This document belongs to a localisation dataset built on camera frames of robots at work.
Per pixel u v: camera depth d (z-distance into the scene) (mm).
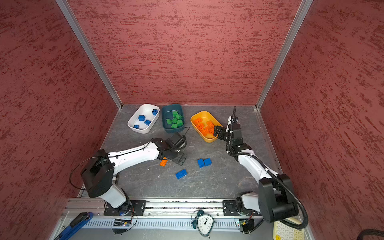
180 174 831
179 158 760
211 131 1037
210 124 1065
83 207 755
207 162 913
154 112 1118
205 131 1031
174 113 1136
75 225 666
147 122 1082
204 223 668
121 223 721
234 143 663
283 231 668
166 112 1134
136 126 1057
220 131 776
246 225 710
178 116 1111
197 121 1097
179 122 1069
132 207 734
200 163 891
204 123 1091
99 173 438
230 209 735
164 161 895
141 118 1100
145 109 1136
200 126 1065
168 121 1089
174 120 1095
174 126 1055
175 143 670
